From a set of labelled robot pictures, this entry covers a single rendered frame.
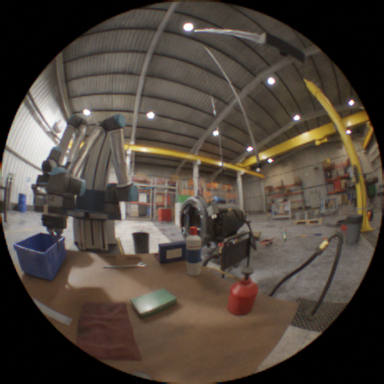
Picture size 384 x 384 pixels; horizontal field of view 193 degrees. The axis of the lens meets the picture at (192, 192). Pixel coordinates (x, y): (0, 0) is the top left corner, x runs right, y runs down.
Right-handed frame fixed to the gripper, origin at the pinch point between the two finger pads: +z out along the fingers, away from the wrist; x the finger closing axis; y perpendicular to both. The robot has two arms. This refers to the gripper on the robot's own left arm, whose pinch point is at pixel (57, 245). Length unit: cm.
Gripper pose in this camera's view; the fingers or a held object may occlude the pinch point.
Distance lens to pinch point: 65.7
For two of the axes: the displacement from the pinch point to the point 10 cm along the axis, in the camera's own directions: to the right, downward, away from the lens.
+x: 7.3, 1.1, 6.8
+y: 6.9, -1.2, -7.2
